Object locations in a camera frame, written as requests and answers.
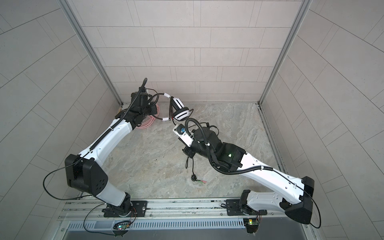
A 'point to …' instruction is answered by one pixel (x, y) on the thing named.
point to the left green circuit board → (123, 227)
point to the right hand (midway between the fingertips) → (179, 139)
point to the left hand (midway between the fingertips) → (157, 101)
